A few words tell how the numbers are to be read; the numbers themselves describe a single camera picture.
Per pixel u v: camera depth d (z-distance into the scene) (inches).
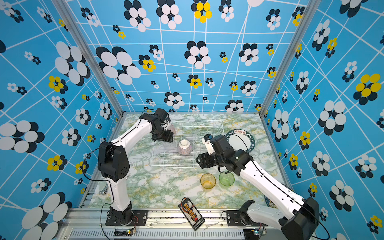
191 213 29.0
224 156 21.5
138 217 28.7
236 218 28.8
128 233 27.6
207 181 33.3
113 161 19.7
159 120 28.9
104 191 31.7
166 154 37.8
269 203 30.8
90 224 29.5
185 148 36.5
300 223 14.3
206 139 26.2
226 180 34.0
